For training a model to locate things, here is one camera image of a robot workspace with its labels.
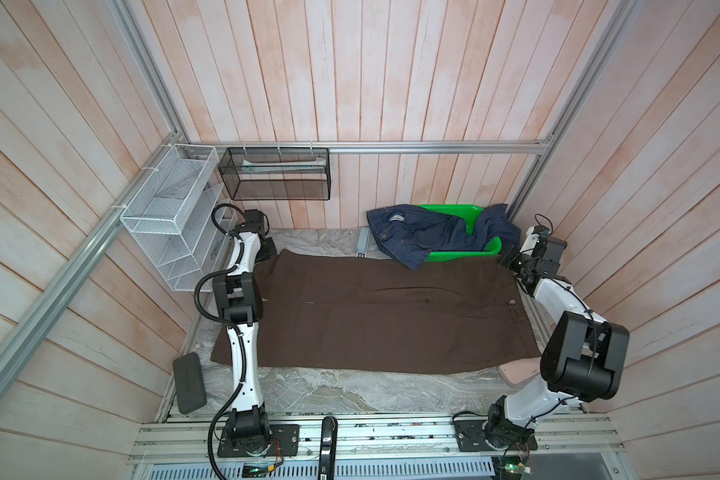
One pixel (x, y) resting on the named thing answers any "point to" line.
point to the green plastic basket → (470, 214)
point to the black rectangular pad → (189, 383)
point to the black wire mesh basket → (277, 173)
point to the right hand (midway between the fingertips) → (505, 247)
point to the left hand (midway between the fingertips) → (267, 256)
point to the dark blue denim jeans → (409, 233)
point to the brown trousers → (373, 310)
